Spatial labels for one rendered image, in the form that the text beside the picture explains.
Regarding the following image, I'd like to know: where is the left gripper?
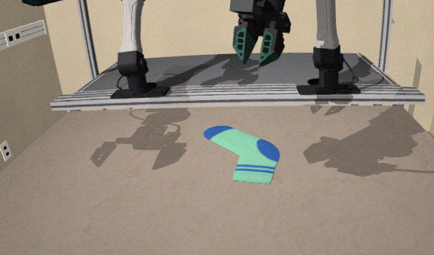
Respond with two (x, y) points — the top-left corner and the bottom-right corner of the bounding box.
(232, 0), (291, 67)

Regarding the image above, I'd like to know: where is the green and blue striped sock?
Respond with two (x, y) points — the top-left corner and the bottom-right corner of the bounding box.
(204, 126), (280, 184)

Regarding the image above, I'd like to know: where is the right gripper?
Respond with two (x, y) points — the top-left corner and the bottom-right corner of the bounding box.
(22, 0), (62, 6)

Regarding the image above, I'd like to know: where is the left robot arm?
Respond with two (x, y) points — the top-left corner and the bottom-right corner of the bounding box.
(229, 0), (361, 95)

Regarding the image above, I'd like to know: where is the grey metal crossbar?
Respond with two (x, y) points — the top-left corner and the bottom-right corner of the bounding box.
(50, 86), (426, 110)

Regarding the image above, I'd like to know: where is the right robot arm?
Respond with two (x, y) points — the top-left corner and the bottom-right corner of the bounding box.
(110, 0), (170, 99)

